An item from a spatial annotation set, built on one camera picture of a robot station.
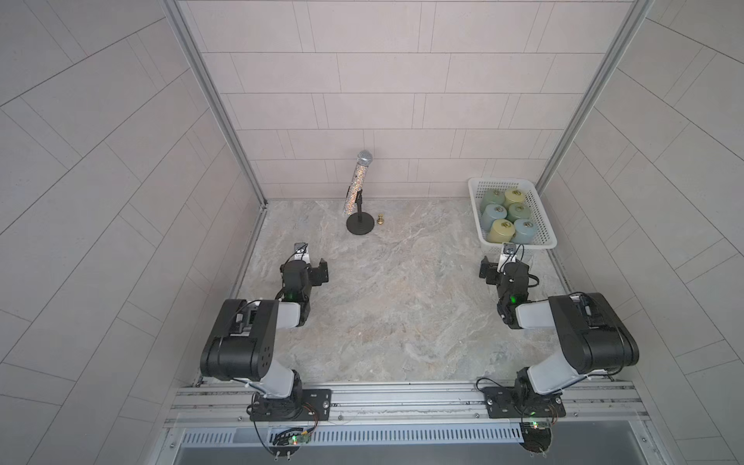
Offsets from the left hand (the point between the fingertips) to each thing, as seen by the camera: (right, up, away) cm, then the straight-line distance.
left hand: (312, 256), depth 95 cm
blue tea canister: (+62, +14, +8) cm, 64 cm away
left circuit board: (+2, -39, -30) cm, 49 cm away
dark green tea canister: (+72, +15, +7) cm, 74 cm away
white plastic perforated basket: (+77, +6, +5) cm, 77 cm away
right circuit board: (+60, -40, -27) cm, 77 cm away
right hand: (+62, +1, 0) cm, 62 cm away
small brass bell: (+22, +12, +14) cm, 29 cm away
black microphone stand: (+15, +11, +13) cm, 23 cm away
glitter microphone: (+15, +24, -3) cm, 29 cm away
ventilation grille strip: (+45, -40, -27) cm, 65 cm away
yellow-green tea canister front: (+64, +8, +2) cm, 64 cm away
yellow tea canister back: (+72, +21, +12) cm, 76 cm away
